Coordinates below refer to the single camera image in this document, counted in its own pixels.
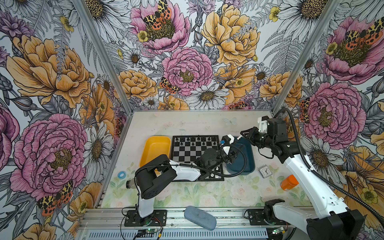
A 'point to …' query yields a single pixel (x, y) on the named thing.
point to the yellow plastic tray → (154, 147)
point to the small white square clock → (265, 171)
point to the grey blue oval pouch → (205, 219)
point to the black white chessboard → (186, 149)
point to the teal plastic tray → (238, 166)
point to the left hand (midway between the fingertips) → (240, 145)
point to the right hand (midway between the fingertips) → (241, 137)
